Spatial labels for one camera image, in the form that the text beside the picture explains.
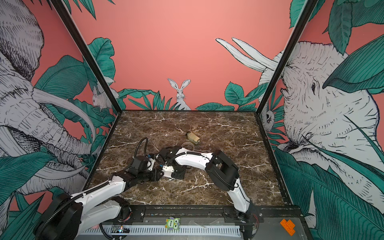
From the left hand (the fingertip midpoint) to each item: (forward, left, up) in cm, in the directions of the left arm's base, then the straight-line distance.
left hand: (161, 171), depth 86 cm
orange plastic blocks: (-29, -64, 0) cm, 70 cm away
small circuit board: (-26, +17, -2) cm, 32 cm away
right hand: (-1, -10, 0) cm, 10 cm away
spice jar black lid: (+23, -19, -1) cm, 30 cm away
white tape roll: (+19, -16, -3) cm, 25 cm away
